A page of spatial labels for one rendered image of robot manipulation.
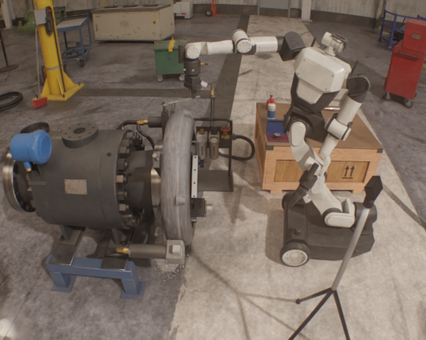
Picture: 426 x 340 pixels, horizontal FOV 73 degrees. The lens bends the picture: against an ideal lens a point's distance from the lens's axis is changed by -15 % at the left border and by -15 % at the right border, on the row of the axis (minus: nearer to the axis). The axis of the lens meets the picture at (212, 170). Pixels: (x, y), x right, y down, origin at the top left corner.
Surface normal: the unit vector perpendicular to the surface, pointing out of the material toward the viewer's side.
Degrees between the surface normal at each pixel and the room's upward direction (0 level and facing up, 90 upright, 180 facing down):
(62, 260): 0
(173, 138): 23
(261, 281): 0
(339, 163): 90
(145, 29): 89
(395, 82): 90
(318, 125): 90
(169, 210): 75
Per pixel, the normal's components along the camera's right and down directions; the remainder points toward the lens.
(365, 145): 0.00, -0.82
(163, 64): 0.04, 0.57
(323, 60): -0.20, -0.28
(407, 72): -0.61, 0.46
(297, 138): -0.18, 0.57
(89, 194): -0.02, 0.26
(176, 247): 0.00, -0.54
